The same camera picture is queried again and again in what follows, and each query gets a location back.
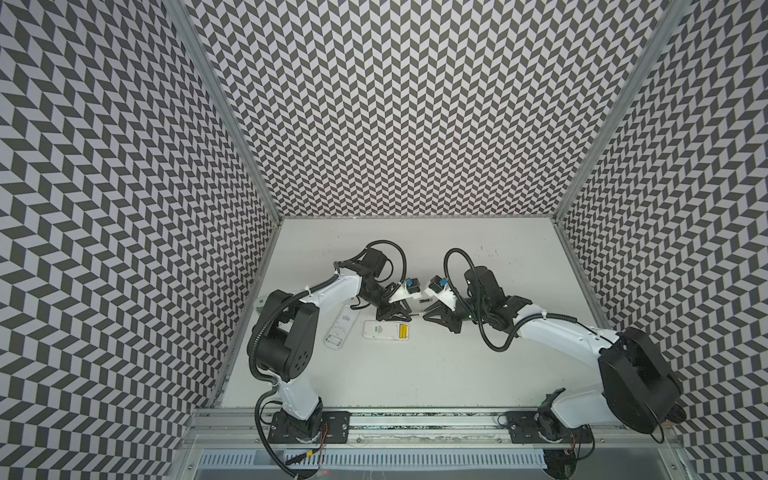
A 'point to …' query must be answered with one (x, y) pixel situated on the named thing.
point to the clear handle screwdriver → (423, 314)
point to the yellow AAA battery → (403, 331)
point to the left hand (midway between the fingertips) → (406, 312)
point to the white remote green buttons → (384, 330)
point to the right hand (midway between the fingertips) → (427, 321)
